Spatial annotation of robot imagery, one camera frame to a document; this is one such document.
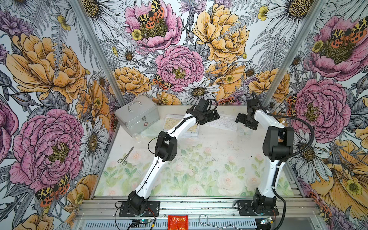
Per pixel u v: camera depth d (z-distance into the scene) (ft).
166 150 2.15
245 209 2.42
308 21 2.51
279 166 1.91
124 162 3.00
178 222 2.29
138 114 3.17
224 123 3.66
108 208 2.50
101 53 2.93
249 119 2.85
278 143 1.86
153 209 2.41
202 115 2.66
